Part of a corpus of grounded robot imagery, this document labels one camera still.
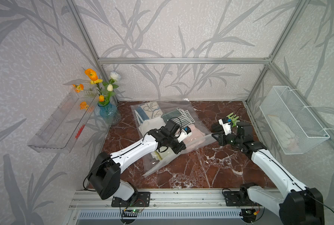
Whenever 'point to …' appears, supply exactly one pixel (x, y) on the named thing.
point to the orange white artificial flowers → (106, 92)
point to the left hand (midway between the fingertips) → (183, 147)
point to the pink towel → (197, 137)
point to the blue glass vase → (109, 112)
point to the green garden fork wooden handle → (233, 118)
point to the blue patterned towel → (148, 110)
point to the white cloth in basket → (288, 139)
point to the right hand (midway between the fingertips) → (213, 133)
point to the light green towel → (163, 152)
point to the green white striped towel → (181, 116)
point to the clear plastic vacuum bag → (150, 165)
